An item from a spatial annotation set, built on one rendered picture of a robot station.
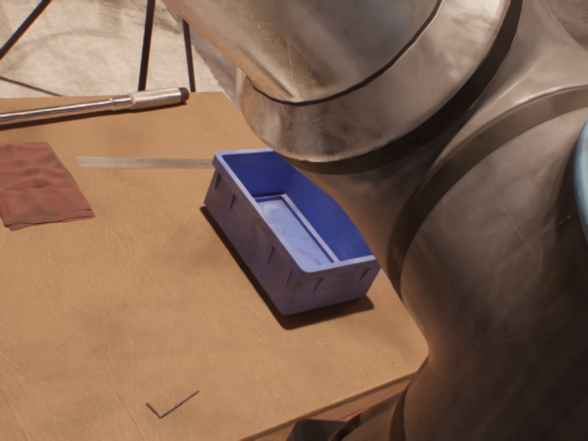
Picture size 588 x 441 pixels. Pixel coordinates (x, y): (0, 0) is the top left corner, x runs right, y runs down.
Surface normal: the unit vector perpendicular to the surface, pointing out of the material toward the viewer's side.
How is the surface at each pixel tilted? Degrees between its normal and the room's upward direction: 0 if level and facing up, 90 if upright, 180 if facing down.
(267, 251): 90
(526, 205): 61
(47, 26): 0
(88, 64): 0
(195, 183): 0
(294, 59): 115
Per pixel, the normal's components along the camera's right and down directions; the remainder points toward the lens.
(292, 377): 0.34, -0.73
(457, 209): -0.72, -0.22
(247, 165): 0.52, 0.66
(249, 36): -0.24, 0.92
